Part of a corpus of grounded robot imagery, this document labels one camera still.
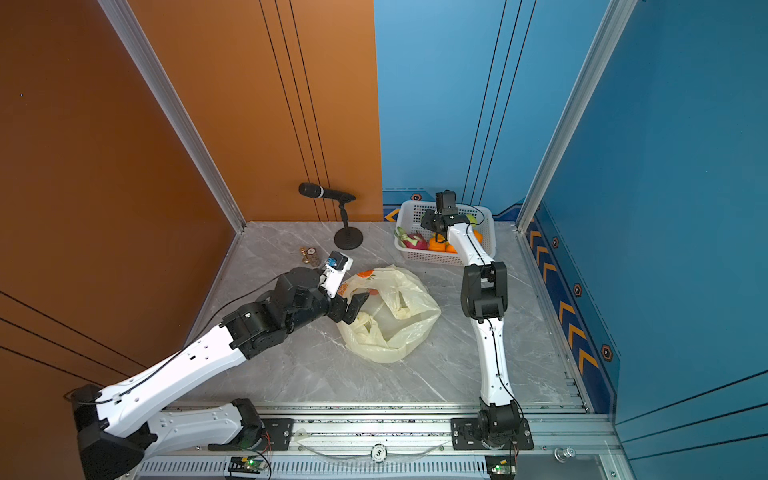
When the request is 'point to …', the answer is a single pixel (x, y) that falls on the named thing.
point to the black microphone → (318, 191)
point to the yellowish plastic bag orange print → (398, 318)
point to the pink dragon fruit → (412, 240)
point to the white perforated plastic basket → (409, 216)
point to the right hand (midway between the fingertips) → (427, 219)
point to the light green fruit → (471, 218)
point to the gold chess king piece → (305, 259)
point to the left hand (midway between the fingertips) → (353, 282)
